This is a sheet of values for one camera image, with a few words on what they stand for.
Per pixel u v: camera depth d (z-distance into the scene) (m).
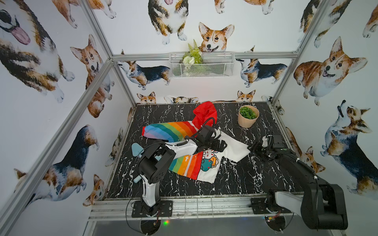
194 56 0.82
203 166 0.87
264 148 0.75
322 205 0.41
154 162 0.51
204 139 0.73
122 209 0.75
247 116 0.98
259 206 0.73
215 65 0.92
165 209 0.74
